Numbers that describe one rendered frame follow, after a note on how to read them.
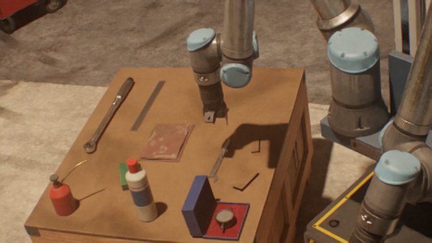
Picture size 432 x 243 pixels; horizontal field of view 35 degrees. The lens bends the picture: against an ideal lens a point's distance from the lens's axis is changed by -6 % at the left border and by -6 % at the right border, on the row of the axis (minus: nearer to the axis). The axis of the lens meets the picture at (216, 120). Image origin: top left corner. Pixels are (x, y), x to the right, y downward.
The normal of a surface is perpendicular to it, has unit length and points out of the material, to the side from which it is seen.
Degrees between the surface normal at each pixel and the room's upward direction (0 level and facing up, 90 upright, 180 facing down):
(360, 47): 5
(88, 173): 0
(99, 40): 0
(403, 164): 19
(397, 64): 90
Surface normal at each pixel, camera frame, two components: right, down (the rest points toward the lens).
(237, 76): -0.11, 0.65
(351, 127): -0.37, 0.28
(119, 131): -0.16, -0.80
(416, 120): -0.22, 0.43
